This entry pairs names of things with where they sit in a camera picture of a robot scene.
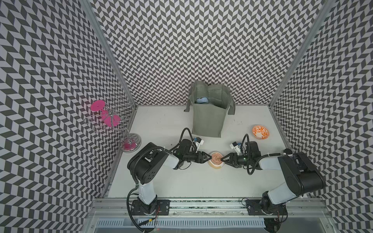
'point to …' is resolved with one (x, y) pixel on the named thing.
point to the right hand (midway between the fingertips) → (223, 163)
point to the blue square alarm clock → (202, 100)
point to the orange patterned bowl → (260, 132)
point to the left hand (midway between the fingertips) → (209, 158)
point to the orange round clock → (215, 161)
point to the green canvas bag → (209, 103)
